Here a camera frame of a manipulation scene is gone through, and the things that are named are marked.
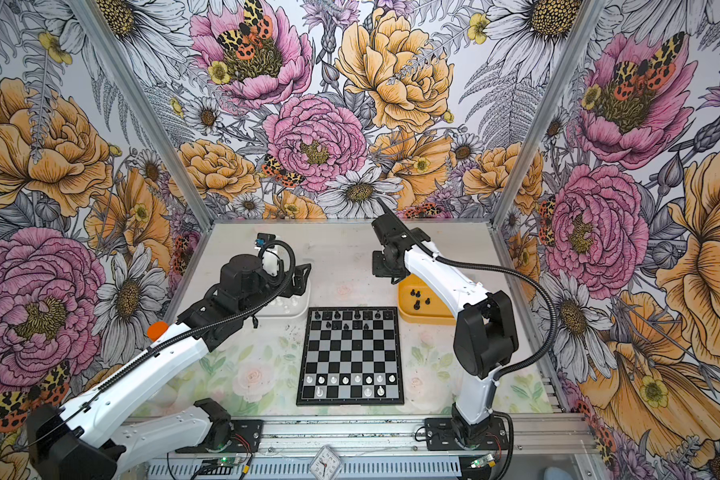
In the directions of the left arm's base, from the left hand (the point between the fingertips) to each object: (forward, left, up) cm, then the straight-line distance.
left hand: (293, 273), depth 76 cm
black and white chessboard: (-13, -14, -22) cm, 29 cm away
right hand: (+5, -24, -10) cm, 26 cm away
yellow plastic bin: (+4, -34, -23) cm, 41 cm away
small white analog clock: (-38, -9, -22) cm, 45 cm away
